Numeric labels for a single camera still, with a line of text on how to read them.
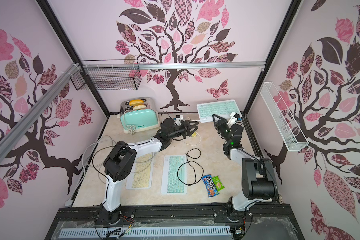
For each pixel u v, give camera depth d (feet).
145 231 2.29
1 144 1.69
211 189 2.66
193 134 2.81
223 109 2.85
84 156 3.04
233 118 2.59
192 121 2.69
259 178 1.50
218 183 2.73
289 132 2.49
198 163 3.03
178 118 2.81
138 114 3.14
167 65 3.03
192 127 2.62
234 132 2.14
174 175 2.87
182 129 2.59
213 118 2.70
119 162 1.76
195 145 3.30
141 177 2.82
